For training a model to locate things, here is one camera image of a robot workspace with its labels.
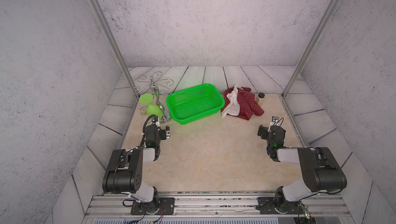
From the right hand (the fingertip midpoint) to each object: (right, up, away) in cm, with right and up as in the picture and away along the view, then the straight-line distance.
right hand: (272, 125), depth 93 cm
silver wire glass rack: (-69, +25, -6) cm, 74 cm away
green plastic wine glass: (-71, +15, -10) cm, 74 cm away
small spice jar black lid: (-1, +17, +15) cm, 23 cm away
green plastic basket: (-49, +13, +22) cm, 55 cm away
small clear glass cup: (-79, +9, +5) cm, 80 cm away
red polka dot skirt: (-10, +11, +15) cm, 21 cm away
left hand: (-67, 0, +1) cm, 67 cm away
